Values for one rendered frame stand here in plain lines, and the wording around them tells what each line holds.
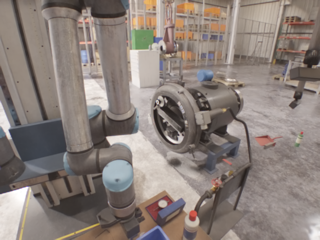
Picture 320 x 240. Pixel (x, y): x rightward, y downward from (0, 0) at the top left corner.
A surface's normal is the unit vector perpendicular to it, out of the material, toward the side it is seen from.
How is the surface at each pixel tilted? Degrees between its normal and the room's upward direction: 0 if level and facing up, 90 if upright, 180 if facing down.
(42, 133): 90
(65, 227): 0
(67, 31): 79
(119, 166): 5
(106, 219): 0
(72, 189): 90
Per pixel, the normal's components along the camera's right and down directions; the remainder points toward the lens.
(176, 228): 0.00, -0.90
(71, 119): 0.21, 0.22
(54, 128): 0.46, 0.38
